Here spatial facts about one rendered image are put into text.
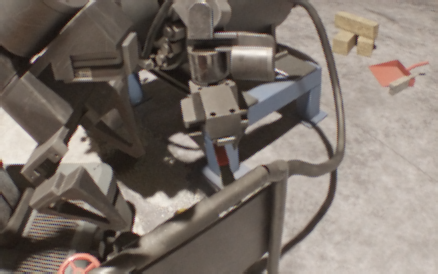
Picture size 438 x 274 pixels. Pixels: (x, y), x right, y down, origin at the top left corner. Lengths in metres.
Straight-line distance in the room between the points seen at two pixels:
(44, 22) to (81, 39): 0.03
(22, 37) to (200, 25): 0.29
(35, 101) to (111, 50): 0.07
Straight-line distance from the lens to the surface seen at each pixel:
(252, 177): 0.43
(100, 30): 0.21
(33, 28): 0.23
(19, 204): 0.97
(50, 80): 0.26
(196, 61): 0.48
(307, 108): 1.43
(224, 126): 0.44
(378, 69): 2.02
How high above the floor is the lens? 0.87
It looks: 39 degrees down
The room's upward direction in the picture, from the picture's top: 7 degrees counter-clockwise
